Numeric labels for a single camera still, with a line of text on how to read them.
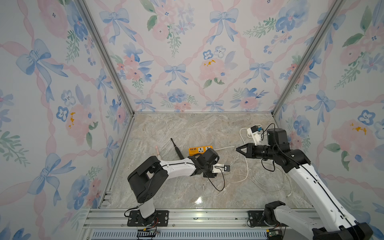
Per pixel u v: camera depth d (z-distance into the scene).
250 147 0.63
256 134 0.66
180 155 0.95
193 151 0.95
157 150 0.98
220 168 0.74
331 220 0.39
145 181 0.46
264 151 0.60
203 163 0.68
